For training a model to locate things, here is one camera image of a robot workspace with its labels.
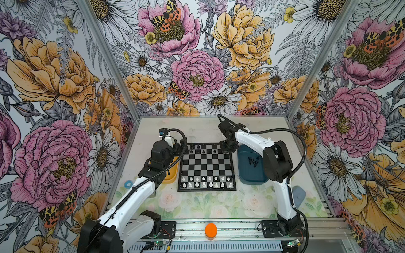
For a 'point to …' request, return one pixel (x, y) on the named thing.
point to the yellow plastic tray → (171, 174)
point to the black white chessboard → (205, 167)
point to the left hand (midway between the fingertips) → (179, 143)
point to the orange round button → (211, 231)
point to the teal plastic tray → (251, 166)
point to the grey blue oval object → (299, 195)
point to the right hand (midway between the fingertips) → (227, 154)
